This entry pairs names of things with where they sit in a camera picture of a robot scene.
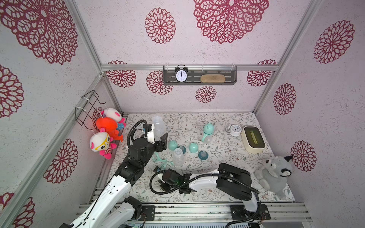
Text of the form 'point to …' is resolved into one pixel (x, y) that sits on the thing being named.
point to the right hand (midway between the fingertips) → (157, 179)
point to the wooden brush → (212, 78)
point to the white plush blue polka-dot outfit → (114, 114)
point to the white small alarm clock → (235, 129)
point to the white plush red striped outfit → (100, 141)
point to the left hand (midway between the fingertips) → (160, 134)
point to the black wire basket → (84, 112)
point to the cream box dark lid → (253, 139)
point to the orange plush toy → (110, 125)
